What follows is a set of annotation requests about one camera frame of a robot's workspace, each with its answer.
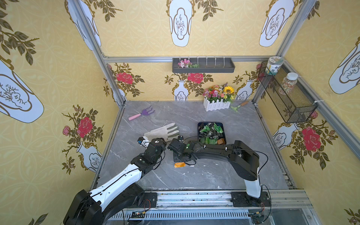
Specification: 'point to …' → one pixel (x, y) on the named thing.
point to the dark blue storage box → (211, 133)
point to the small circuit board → (138, 214)
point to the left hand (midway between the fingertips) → (158, 140)
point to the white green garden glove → (162, 132)
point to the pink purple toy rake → (145, 111)
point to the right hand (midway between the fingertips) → (178, 153)
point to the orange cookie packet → (179, 164)
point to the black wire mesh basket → (292, 98)
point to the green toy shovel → (236, 108)
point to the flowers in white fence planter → (218, 97)
